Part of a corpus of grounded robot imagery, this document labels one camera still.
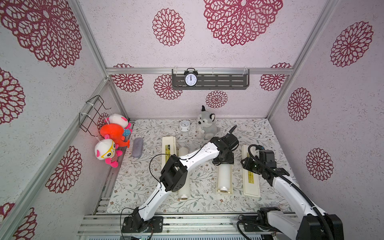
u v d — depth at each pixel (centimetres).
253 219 75
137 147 100
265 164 64
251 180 86
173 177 55
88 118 75
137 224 64
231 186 81
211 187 87
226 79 95
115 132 92
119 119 95
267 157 65
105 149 80
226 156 77
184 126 113
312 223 40
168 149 92
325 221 39
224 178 80
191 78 90
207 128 100
